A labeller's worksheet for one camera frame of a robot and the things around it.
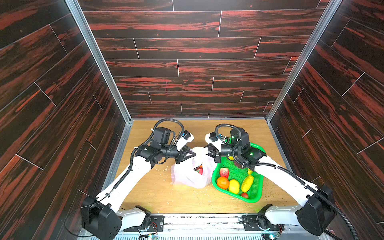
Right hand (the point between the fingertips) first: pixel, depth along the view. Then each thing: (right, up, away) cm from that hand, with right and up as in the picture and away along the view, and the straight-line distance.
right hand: (201, 147), depth 72 cm
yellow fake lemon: (+19, -23, +10) cm, 32 cm away
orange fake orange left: (+13, -21, +9) cm, 26 cm away
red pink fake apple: (+15, -16, +16) cm, 27 cm away
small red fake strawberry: (+24, -27, +8) cm, 37 cm away
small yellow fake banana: (+27, -22, +11) cm, 36 cm away
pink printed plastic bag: (-2, -11, -4) cm, 12 cm away
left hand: (-4, -3, 0) cm, 5 cm away
